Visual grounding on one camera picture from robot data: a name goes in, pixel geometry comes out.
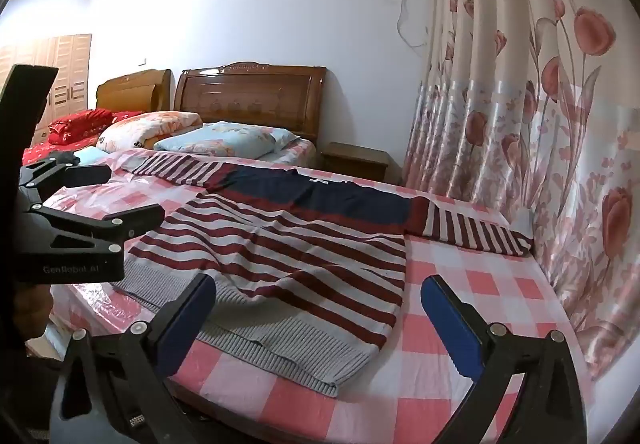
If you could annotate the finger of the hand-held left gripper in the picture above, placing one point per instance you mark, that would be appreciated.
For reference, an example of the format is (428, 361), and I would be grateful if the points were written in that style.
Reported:
(75, 174)
(125, 219)

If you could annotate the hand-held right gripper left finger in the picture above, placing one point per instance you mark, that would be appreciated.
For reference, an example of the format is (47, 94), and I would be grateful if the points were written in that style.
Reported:
(186, 324)

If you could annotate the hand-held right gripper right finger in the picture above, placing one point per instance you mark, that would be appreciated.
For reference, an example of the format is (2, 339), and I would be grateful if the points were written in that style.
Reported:
(450, 324)

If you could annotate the red white striped sweater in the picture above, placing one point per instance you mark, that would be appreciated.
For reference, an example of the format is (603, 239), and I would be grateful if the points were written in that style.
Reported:
(300, 249)

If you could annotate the plain light blue cloth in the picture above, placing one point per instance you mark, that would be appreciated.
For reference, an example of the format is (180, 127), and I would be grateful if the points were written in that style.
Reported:
(90, 157)

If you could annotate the red bedsheet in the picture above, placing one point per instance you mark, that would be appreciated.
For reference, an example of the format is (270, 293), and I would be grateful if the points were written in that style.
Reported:
(37, 153)

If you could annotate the red quilt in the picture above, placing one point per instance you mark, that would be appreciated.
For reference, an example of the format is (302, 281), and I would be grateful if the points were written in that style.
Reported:
(80, 124)

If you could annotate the wooden wardrobe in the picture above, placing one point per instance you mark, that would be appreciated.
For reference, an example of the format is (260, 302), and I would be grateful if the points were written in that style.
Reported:
(70, 69)

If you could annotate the pink checked bedsheet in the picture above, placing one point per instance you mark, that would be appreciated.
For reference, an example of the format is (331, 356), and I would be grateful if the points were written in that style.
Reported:
(440, 269)

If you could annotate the orange floral pillow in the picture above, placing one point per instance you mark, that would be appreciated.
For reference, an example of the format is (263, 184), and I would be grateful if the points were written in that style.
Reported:
(145, 129)

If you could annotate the small wooden headboard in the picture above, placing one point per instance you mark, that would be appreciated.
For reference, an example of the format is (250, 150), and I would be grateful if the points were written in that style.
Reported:
(130, 91)

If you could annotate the light blue floral quilt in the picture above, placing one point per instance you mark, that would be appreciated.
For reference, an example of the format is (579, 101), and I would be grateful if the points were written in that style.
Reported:
(215, 140)

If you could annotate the large wooden headboard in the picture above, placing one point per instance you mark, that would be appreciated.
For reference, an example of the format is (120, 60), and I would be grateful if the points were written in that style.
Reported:
(250, 94)

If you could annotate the wooden nightstand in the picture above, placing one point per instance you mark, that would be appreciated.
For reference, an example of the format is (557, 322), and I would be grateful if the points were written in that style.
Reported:
(357, 161)

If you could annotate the floral curtain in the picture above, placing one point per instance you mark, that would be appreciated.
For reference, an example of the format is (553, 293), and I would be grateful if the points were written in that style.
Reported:
(550, 124)

